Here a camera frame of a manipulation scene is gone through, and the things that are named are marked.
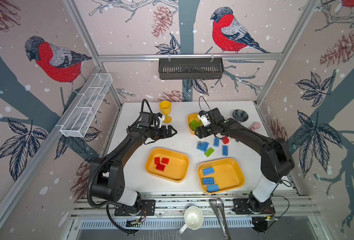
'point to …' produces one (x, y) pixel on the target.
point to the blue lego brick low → (212, 188)
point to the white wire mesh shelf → (77, 123)
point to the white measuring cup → (193, 219)
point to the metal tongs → (219, 207)
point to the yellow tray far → (191, 117)
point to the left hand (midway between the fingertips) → (170, 133)
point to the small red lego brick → (157, 160)
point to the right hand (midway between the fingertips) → (199, 132)
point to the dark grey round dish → (240, 115)
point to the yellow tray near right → (228, 174)
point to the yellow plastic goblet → (165, 107)
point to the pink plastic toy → (255, 125)
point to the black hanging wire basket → (191, 69)
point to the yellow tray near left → (176, 170)
